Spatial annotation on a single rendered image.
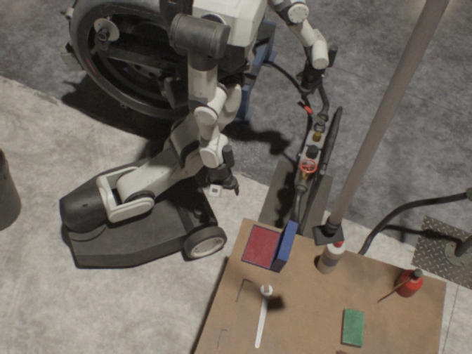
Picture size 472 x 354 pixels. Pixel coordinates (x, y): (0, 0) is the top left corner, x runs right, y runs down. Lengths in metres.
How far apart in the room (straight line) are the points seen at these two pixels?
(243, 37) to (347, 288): 0.97
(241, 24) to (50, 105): 1.70
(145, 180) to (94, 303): 0.59
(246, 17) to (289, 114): 1.47
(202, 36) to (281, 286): 0.95
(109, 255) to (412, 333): 1.25
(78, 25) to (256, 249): 1.20
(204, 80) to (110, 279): 1.19
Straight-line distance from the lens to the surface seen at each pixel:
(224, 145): 1.93
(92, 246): 2.39
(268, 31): 3.10
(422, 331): 2.07
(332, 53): 2.19
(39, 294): 2.54
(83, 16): 2.37
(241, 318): 1.92
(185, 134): 2.15
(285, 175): 2.78
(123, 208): 2.29
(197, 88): 1.67
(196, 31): 1.54
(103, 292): 2.48
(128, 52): 2.35
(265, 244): 2.04
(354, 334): 1.95
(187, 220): 2.38
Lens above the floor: 2.29
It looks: 57 degrees down
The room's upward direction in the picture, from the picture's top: 6 degrees clockwise
